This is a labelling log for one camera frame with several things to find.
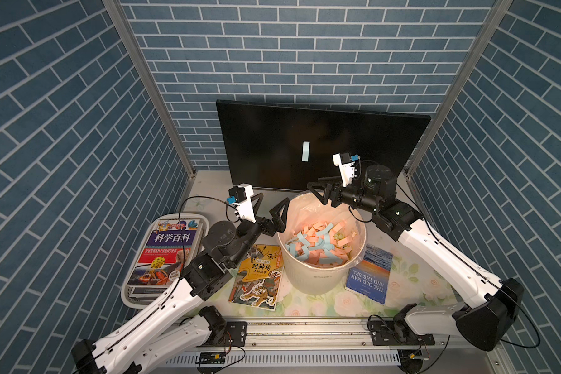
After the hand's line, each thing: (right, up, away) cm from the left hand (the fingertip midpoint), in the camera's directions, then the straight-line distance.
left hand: (284, 199), depth 61 cm
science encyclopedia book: (-42, -19, +20) cm, 50 cm away
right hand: (+10, +4, +6) cm, 12 cm away
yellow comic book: (-10, -31, +23) cm, 40 cm away
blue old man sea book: (+31, -29, +25) cm, 49 cm away
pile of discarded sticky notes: (+12, -16, +18) cm, 27 cm away
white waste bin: (+6, -4, +18) cm, 19 cm away
